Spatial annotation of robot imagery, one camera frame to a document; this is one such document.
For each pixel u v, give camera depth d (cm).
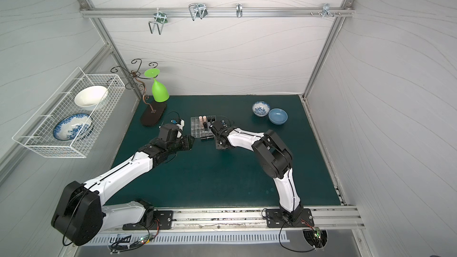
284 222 72
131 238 70
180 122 77
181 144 75
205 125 98
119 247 68
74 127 65
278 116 108
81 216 40
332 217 77
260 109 112
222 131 76
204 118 96
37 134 57
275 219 73
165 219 73
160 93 92
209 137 98
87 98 77
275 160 52
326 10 77
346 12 78
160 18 78
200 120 98
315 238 71
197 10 76
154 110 111
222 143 72
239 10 78
